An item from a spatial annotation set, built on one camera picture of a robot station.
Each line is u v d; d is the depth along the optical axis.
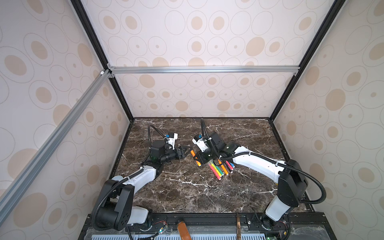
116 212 0.42
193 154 0.80
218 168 0.92
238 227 0.71
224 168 0.92
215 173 0.90
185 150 0.84
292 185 0.44
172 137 0.77
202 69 0.90
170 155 0.73
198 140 0.73
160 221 0.73
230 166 0.92
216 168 0.92
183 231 0.70
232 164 0.59
